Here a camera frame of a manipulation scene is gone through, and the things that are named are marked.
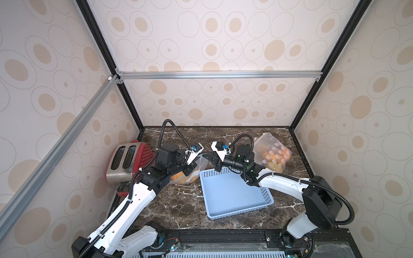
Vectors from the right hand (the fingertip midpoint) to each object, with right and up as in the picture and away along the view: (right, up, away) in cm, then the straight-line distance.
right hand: (210, 151), depth 75 cm
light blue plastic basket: (+9, -24, +14) cm, 29 cm away
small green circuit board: (-17, -42, -4) cm, 46 cm away
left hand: (-5, -1, -4) cm, 6 cm away
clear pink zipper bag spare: (+34, -1, +16) cm, 37 cm away
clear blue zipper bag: (-13, -12, -4) cm, 18 cm away
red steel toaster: (-43, -5, +6) cm, 44 cm away
